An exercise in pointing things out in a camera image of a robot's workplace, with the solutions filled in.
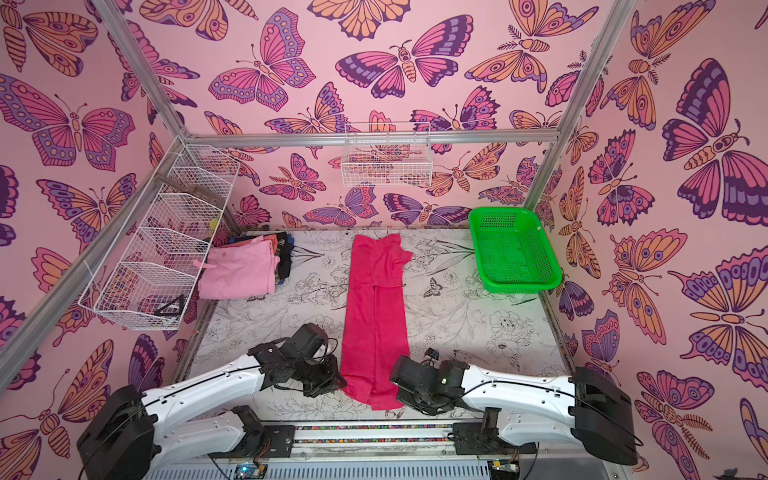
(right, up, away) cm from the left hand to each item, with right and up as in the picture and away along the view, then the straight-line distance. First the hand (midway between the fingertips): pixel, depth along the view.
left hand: (351, 381), depth 78 cm
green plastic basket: (+57, +35, +35) cm, 75 cm away
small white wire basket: (+9, +65, +17) cm, 68 cm away
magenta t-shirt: (+6, +7, +11) cm, 14 cm away
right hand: (+12, -5, -2) cm, 13 cm away
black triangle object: (-48, +19, -2) cm, 52 cm away
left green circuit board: (-23, -18, -7) cm, 30 cm away
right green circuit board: (+38, -17, -7) cm, 42 cm away
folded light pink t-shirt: (-41, +28, +22) cm, 54 cm away
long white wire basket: (-53, +28, -2) cm, 59 cm away
